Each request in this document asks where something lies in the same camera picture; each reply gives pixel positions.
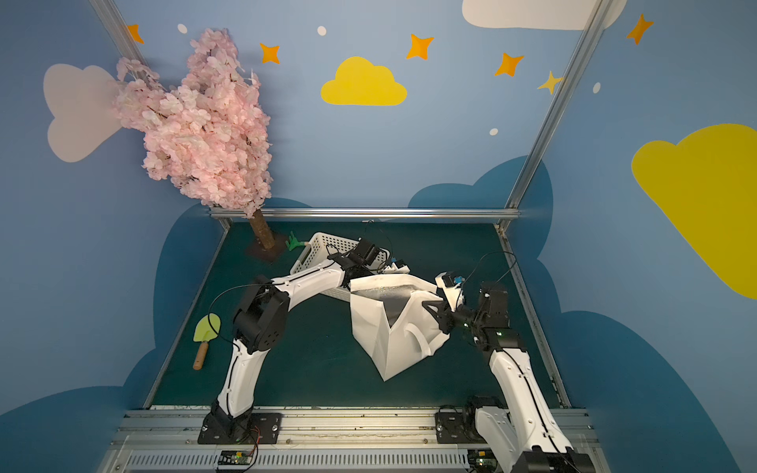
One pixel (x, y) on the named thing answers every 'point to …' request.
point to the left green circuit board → (235, 457)
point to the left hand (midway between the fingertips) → (408, 307)
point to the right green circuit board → (482, 460)
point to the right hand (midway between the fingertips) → (432, 299)
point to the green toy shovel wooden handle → (207, 328)
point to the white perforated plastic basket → (320, 245)
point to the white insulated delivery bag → (392, 324)
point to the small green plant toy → (294, 242)
